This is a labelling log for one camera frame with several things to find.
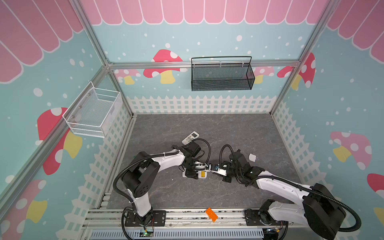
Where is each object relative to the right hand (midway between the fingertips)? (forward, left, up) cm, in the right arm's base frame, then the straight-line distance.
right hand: (214, 169), depth 83 cm
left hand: (+1, +11, -8) cm, 13 cm away
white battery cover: (+11, -26, -8) cm, 29 cm away
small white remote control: (+27, +13, -6) cm, 31 cm away
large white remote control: (-1, +7, -6) cm, 9 cm away
